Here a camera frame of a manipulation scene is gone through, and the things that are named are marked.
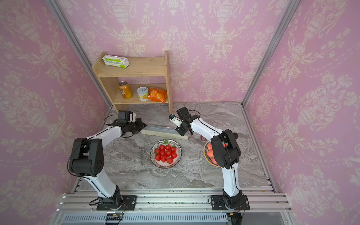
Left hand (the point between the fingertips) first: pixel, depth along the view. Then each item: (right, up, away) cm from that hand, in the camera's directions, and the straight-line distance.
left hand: (147, 124), depth 96 cm
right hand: (+23, -2, +1) cm, 24 cm away
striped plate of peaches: (+41, -18, -6) cm, 45 cm away
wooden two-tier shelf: (-8, +24, -3) cm, 26 cm away
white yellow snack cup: (-1, +21, -6) cm, 21 cm away
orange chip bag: (+8, +19, -6) cm, 22 cm away
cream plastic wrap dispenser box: (+14, -5, -3) cm, 15 cm away
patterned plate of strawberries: (+14, -19, -6) cm, 24 cm away
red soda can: (+38, -10, +2) cm, 40 cm away
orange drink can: (-12, +22, -8) cm, 26 cm away
